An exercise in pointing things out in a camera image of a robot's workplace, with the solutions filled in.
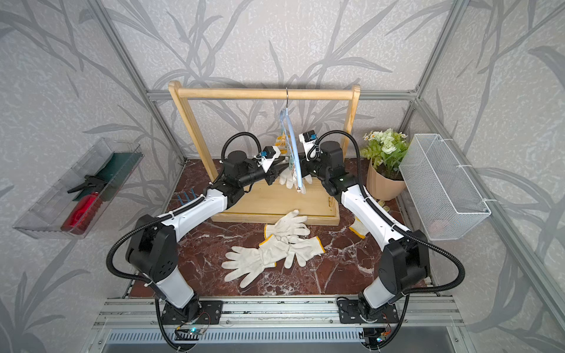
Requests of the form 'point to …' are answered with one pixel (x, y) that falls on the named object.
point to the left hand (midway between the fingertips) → (286, 161)
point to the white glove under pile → (304, 249)
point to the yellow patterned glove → (358, 228)
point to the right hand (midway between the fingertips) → (293, 154)
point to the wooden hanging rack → (314, 201)
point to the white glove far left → (252, 262)
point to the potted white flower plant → (385, 148)
